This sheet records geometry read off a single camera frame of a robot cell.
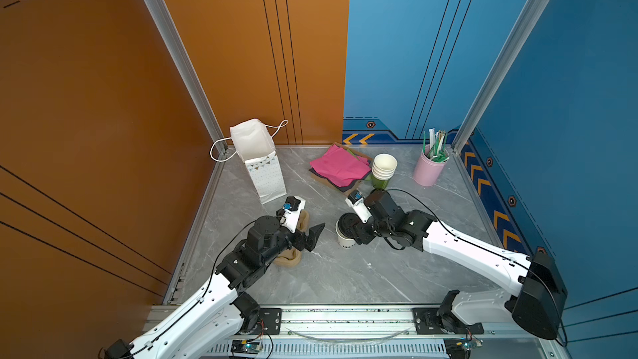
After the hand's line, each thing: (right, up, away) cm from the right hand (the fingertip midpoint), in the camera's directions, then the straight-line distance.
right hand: (351, 224), depth 79 cm
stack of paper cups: (+14, +18, +16) cm, 28 cm away
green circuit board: (-32, -33, -8) cm, 47 cm away
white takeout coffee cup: (-2, -6, +1) cm, 6 cm away
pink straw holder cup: (+34, +17, +22) cm, 44 cm away
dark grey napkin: (+2, +11, +21) cm, 24 cm away
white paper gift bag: (-37, +30, +21) cm, 52 cm away
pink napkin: (-2, +19, +29) cm, 35 cm away
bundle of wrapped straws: (+36, +25, +19) cm, 48 cm away
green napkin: (+5, +24, +34) cm, 42 cm away
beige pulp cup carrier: (-19, -12, +3) cm, 22 cm away
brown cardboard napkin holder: (+2, +10, +20) cm, 23 cm away
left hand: (-12, +4, -5) cm, 14 cm away
